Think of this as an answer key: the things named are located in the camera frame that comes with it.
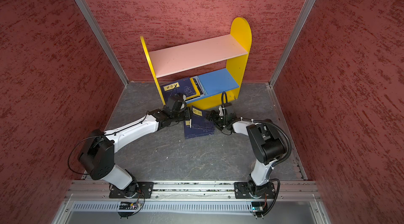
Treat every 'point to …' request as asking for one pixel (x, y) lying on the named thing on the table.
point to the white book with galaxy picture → (199, 86)
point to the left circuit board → (130, 205)
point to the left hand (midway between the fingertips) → (193, 115)
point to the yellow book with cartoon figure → (195, 89)
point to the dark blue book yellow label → (184, 86)
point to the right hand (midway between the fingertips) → (206, 122)
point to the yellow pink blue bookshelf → (203, 75)
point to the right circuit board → (258, 206)
